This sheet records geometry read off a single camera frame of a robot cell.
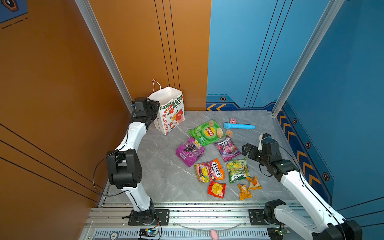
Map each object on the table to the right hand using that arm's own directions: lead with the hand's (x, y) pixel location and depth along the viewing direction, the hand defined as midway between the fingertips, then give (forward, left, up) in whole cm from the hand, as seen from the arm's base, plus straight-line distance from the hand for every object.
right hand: (247, 149), depth 82 cm
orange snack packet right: (-14, -4, -14) cm, 20 cm away
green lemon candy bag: (-6, +4, -12) cm, 14 cm away
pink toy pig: (+31, +1, -11) cm, 33 cm away
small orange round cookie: (+21, +5, -13) cm, 25 cm away
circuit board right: (-36, -10, -16) cm, 41 cm away
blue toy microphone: (+27, 0, -12) cm, 30 cm away
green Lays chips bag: (+22, +20, -12) cm, 32 cm away
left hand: (+26, +50, +14) cm, 58 cm away
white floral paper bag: (+27, +44, +5) cm, 52 cm away
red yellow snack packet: (-17, +17, -13) cm, 28 cm away
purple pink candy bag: (+7, +8, -12) cm, 17 cm away
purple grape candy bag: (+3, +33, -9) cm, 34 cm away
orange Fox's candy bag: (-8, +20, -11) cm, 24 cm away
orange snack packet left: (-19, +3, -13) cm, 23 cm away
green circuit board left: (-36, +51, -15) cm, 65 cm away
